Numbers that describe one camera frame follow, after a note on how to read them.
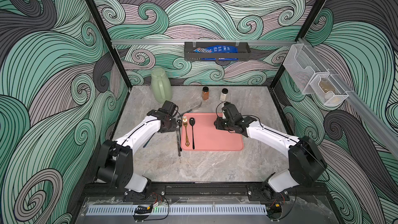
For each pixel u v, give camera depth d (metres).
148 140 0.91
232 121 0.66
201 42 0.94
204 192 0.75
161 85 0.93
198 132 0.98
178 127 0.97
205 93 1.07
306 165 0.43
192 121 0.98
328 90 0.66
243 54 0.97
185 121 0.98
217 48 0.92
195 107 1.07
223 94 1.05
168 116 0.71
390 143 0.49
